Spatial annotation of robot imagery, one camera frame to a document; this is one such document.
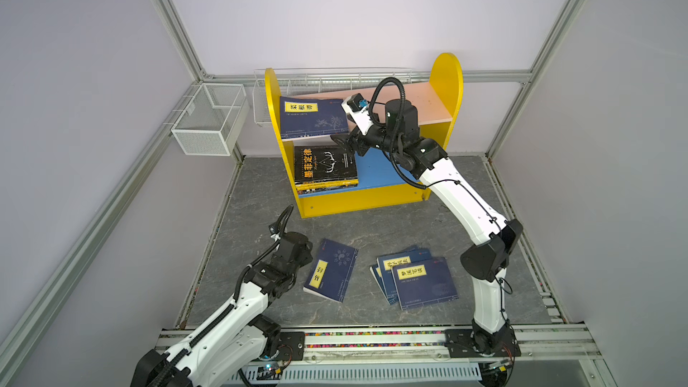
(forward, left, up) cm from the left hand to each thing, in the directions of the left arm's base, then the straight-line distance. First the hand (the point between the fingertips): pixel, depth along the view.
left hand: (302, 249), depth 83 cm
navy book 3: (-5, -23, -7) cm, 24 cm away
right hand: (+20, -14, +32) cm, 41 cm away
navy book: (-5, -8, -8) cm, 12 cm away
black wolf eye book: (+17, 0, +7) cm, 19 cm away
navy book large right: (-11, -37, -6) cm, 39 cm away
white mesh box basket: (+48, +34, +15) cm, 61 cm away
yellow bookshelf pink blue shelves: (+21, -27, +5) cm, 34 cm away
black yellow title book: (+25, -8, +13) cm, 29 cm away
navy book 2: (-4, -27, -6) cm, 28 cm away
